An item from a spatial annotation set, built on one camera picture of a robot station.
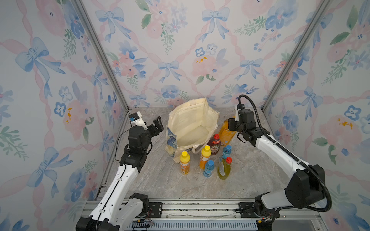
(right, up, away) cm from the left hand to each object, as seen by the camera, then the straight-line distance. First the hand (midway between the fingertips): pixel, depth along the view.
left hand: (154, 119), depth 74 cm
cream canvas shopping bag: (+19, -4, +27) cm, 34 cm away
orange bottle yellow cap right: (+26, -19, 0) cm, 33 cm away
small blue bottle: (+39, -18, +8) cm, 44 cm away
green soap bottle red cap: (+36, -27, +2) cm, 45 cm away
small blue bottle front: (+28, -26, +2) cm, 39 cm away
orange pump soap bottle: (+41, -10, +13) cm, 44 cm away
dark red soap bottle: (+33, -15, +11) cm, 38 cm away
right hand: (+45, 0, +11) cm, 46 cm away
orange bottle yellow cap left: (+16, -20, -3) cm, 26 cm away
